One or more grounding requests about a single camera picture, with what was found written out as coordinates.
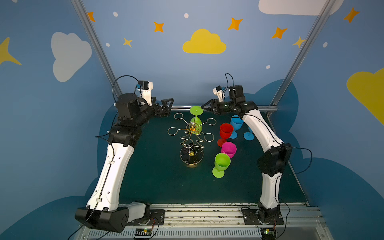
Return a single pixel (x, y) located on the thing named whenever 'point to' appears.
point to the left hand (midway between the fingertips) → (162, 97)
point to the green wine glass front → (222, 161)
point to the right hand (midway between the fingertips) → (205, 106)
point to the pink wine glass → (229, 148)
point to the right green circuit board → (268, 233)
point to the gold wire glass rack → (191, 151)
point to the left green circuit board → (143, 232)
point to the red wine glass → (226, 130)
